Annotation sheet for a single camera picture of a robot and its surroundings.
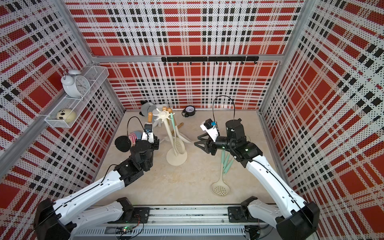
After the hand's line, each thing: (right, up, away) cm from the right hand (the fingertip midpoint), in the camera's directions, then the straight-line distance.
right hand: (200, 140), depth 68 cm
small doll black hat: (-49, -5, +25) cm, 55 cm away
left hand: (-25, +4, +6) cm, 26 cm away
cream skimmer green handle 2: (+11, -28, +14) cm, 34 cm away
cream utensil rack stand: (-18, -14, +26) cm, 34 cm away
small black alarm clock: (-9, +18, +51) cm, 55 cm away
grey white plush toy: (-41, +20, +46) cm, 65 cm away
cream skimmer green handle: (-13, -4, +19) cm, 23 cm away
